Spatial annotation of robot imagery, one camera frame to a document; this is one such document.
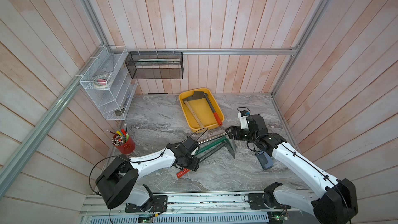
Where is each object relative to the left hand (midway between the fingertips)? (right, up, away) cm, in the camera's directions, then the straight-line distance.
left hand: (192, 167), depth 83 cm
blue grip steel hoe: (+8, +12, +10) cm, 18 cm away
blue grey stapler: (+40, +3, -1) cm, 40 cm away
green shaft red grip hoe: (+16, +12, +10) cm, 22 cm away
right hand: (+21, +21, -1) cm, 29 cm away
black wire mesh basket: (-22, +58, +5) cm, 62 cm away
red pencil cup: (-36, +16, -7) cm, 40 cm away
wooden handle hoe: (-6, +38, +31) cm, 49 cm away
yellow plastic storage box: (+7, +32, +31) cm, 45 cm away
